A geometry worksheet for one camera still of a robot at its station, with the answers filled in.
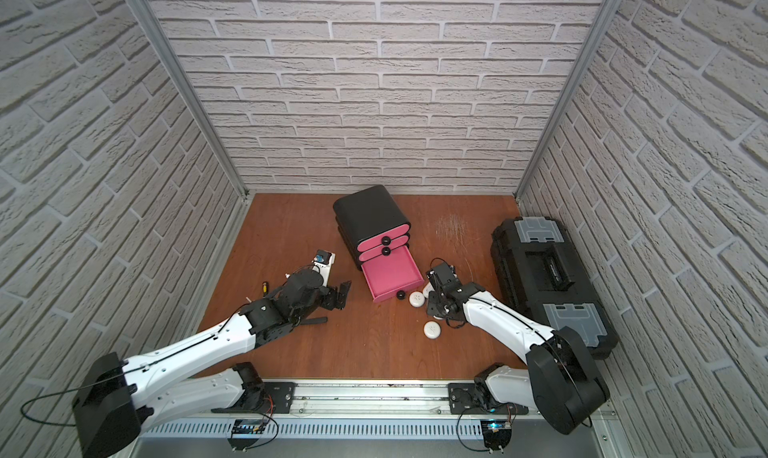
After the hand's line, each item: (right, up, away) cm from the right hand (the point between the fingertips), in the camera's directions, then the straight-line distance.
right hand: (440, 306), depth 88 cm
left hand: (-29, +11, -8) cm, 32 cm away
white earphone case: (-3, -5, -4) cm, 7 cm away
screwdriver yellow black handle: (-55, +4, +4) cm, 56 cm away
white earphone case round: (-7, +2, +2) cm, 7 cm away
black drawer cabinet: (-21, +25, 0) cm, 32 cm away
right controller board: (+11, -26, -17) cm, 33 cm away
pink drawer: (-17, +21, 0) cm, 27 cm away
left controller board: (-51, -25, -15) cm, 59 cm away
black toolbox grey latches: (+27, +12, -7) cm, 31 cm away
